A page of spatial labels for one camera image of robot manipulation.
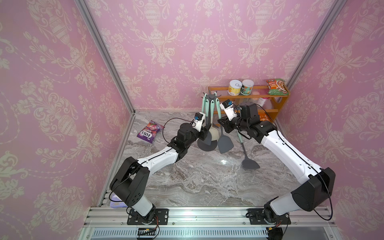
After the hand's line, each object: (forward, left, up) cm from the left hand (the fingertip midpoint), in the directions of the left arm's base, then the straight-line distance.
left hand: (208, 123), depth 82 cm
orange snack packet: (+24, -45, -19) cm, 54 cm away
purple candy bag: (+8, +39, -21) cm, 45 cm away
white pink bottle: (+22, -36, -2) cm, 43 cm away
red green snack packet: (+22, -42, +9) cm, 48 cm away
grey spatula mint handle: (-11, -26, -24) cm, 37 cm away
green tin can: (+20, -23, +9) cm, 32 cm away
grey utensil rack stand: (-1, +3, -18) cm, 18 cm away
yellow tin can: (+20, -16, +10) cm, 27 cm away
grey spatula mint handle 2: (-7, -10, -8) cm, 15 cm away
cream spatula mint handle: (0, -5, -10) cm, 11 cm away
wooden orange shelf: (+24, -34, +3) cm, 42 cm away
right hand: (-1, -6, +5) cm, 8 cm away
